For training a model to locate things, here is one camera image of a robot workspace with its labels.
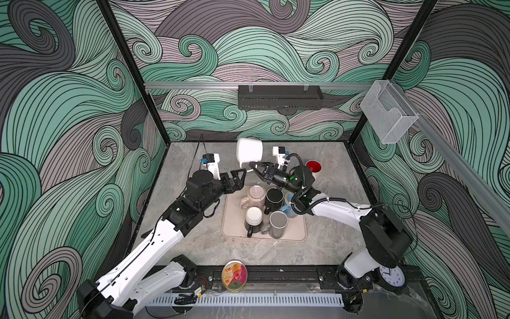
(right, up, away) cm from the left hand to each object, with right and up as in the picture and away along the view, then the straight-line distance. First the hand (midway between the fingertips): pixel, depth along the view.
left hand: (238, 170), depth 69 cm
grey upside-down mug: (+17, -24, +15) cm, 32 cm away
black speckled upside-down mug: (+15, -14, +15) cm, 25 cm away
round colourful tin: (-1, -39, +2) cm, 39 cm away
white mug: (+4, +7, 0) cm, 8 cm away
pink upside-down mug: (+7, -13, +14) cm, 20 cm away
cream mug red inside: (+39, -1, +33) cm, 51 cm away
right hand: (+3, +1, 0) cm, 3 cm away
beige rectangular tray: (-3, -25, +20) cm, 32 cm away
